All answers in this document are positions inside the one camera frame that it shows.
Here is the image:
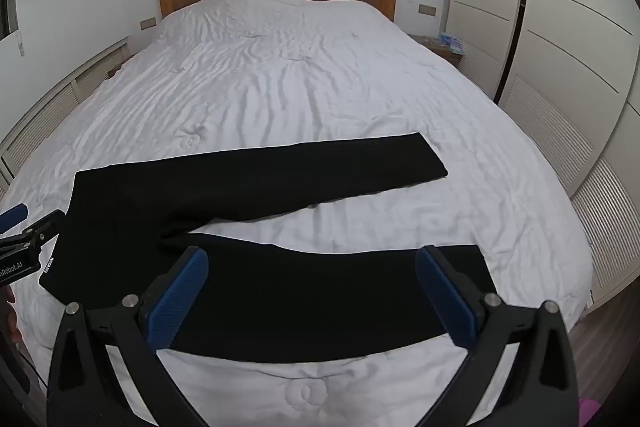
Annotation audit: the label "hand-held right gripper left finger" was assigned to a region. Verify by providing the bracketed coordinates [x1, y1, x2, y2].
[46, 246, 236, 427]

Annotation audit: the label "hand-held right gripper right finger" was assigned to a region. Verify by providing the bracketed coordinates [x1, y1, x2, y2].
[415, 245, 583, 427]

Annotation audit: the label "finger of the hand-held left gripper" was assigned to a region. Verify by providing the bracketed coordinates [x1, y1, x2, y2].
[0, 210, 67, 258]
[0, 202, 29, 232]

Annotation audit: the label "black pants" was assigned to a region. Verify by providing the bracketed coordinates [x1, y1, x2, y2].
[39, 132, 498, 364]

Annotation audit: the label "person's left hand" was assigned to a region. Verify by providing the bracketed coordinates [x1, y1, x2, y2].
[5, 286, 24, 344]

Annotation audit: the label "white louvered cabinet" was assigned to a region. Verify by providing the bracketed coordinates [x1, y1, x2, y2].
[0, 36, 132, 192]

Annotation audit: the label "pink cloth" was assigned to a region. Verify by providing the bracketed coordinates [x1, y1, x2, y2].
[580, 398, 601, 427]

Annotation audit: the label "white bed duvet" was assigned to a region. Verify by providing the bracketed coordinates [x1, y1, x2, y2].
[0, 0, 593, 427]

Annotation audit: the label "wooden nightstand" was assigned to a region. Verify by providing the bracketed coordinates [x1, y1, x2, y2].
[407, 34, 463, 68]

